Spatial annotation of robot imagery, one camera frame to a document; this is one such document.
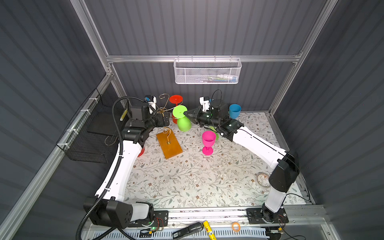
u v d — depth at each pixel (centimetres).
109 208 38
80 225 35
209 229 70
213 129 60
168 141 100
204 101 69
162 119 66
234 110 102
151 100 62
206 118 64
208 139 89
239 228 71
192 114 65
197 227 66
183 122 79
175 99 82
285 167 44
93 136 73
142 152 98
